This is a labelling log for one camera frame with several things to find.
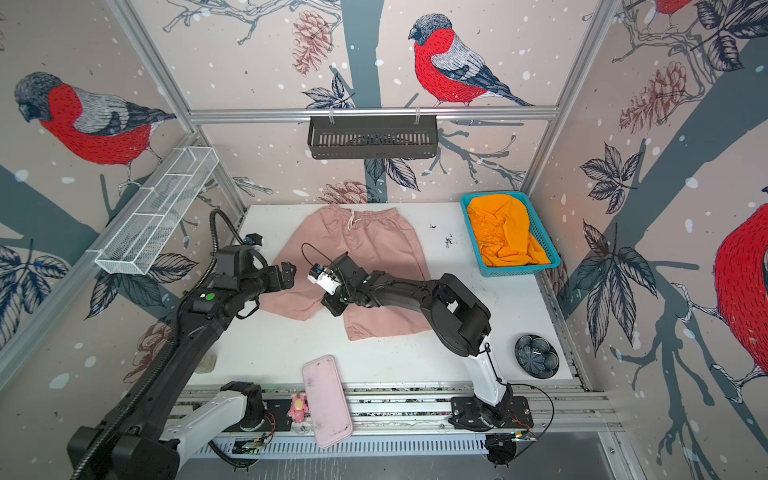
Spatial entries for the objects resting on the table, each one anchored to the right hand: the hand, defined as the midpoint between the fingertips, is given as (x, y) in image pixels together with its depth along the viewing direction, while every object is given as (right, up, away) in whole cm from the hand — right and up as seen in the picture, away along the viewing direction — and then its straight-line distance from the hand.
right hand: (323, 303), depth 88 cm
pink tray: (+4, -22, -14) cm, 26 cm away
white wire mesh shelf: (-42, +25, -12) cm, 51 cm away
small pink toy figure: (-2, -22, -15) cm, 27 cm away
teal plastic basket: (+72, +23, +15) cm, 77 cm away
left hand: (-10, +12, -10) cm, 18 cm away
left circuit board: (-14, -31, -17) cm, 38 cm away
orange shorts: (+60, +22, +13) cm, 65 cm away
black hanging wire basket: (+14, +56, +17) cm, 60 cm away
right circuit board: (+52, -27, -18) cm, 62 cm away
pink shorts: (+17, +18, +19) cm, 31 cm away
